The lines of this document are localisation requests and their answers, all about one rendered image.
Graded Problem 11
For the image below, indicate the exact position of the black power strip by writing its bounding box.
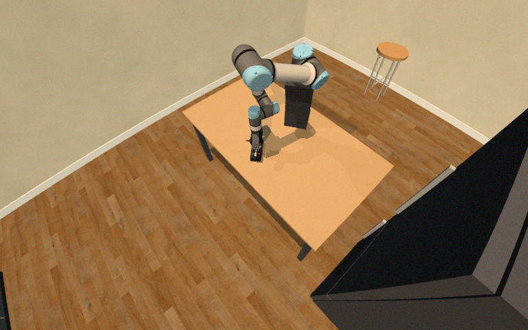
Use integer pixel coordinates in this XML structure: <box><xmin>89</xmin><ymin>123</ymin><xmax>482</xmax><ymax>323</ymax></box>
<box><xmin>250</xmin><ymin>147</ymin><xmax>262</xmax><ymax>162</ymax></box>

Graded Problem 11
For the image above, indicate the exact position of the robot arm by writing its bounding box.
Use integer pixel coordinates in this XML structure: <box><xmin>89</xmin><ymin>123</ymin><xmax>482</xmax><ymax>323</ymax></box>
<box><xmin>232</xmin><ymin>43</ymin><xmax>329</xmax><ymax>131</ymax></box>

